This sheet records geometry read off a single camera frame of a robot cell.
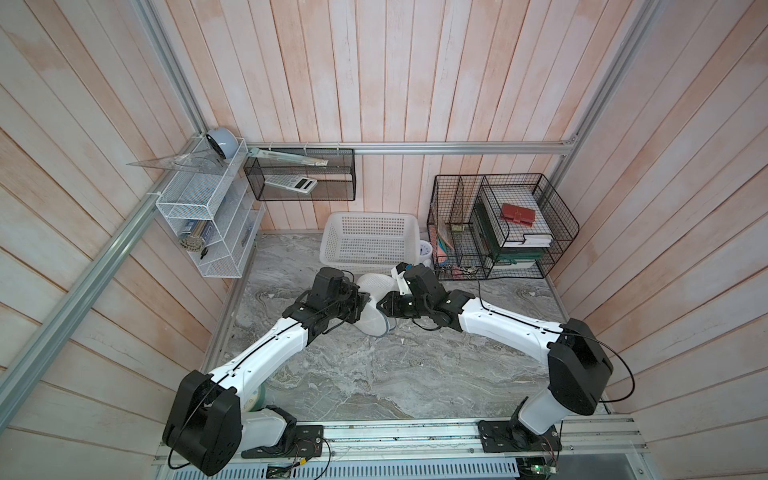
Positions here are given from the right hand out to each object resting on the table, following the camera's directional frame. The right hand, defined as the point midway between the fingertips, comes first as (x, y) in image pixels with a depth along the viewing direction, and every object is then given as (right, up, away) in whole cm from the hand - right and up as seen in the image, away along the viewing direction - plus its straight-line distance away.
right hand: (377, 305), depth 83 cm
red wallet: (+46, +28, +12) cm, 55 cm away
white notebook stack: (+42, +21, +9) cm, 48 cm away
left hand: (-1, +3, -1) cm, 4 cm away
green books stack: (+44, +13, +16) cm, 49 cm away
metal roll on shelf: (-47, +20, -6) cm, 51 cm away
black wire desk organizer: (+29, +37, +32) cm, 57 cm away
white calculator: (-26, +38, +15) cm, 49 cm away
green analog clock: (-32, -24, -4) cm, 41 cm away
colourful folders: (+22, +17, +22) cm, 35 cm away
